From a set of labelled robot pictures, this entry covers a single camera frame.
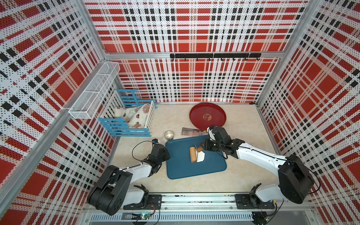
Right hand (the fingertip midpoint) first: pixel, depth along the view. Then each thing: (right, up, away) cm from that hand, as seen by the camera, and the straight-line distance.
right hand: (204, 146), depth 85 cm
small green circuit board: (-34, -32, -16) cm, 49 cm away
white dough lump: (-2, -8, +5) cm, 10 cm away
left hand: (-23, -5, +8) cm, 25 cm away
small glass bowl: (-24, +5, +15) cm, 29 cm away
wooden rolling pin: (-7, -4, +3) cm, 9 cm away
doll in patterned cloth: (-50, +18, +19) cm, 56 cm away
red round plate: (+4, +20, +27) cm, 34 cm away
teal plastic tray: (-16, -11, +1) cm, 20 cm away
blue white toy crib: (-60, +11, +13) cm, 62 cm away
